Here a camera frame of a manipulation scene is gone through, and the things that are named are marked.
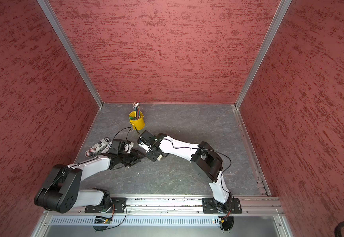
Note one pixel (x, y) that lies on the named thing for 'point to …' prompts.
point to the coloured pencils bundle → (136, 106)
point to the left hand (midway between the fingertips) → (142, 160)
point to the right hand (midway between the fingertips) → (154, 156)
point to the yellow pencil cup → (138, 124)
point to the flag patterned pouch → (95, 149)
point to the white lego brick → (159, 158)
